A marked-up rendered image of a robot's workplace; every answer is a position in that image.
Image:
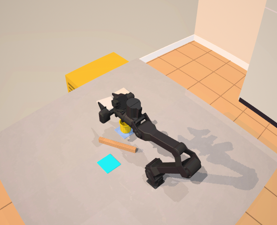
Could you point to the yellow cup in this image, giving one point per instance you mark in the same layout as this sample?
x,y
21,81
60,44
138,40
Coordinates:
x,y
124,127

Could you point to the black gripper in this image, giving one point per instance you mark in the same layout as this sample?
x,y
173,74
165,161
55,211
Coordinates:
x,y
105,114

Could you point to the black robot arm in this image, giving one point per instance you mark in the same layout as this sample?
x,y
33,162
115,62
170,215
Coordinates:
x,y
147,131

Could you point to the orange flat bar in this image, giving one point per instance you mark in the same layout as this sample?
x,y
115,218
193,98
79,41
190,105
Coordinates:
x,y
117,144

